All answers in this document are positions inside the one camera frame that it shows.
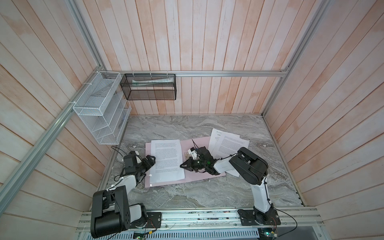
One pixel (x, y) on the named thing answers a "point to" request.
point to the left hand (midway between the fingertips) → (152, 162)
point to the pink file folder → (186, 144)
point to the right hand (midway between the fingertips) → (179, 166)
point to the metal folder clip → (187, 155)
